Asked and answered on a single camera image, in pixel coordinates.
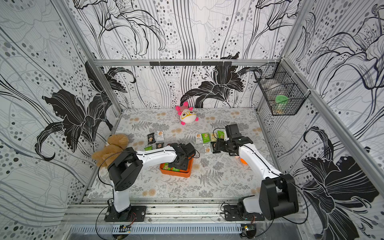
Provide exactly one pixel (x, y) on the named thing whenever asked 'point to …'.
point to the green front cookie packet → (166, 167)
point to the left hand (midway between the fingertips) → (180, 168)
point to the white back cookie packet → (207, 149)
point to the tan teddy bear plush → (116, 143)
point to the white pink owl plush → (187, 115)
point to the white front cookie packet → (160, 137)
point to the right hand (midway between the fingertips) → (222, 144)
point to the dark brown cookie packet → (151, 138)
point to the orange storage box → (183, 174)
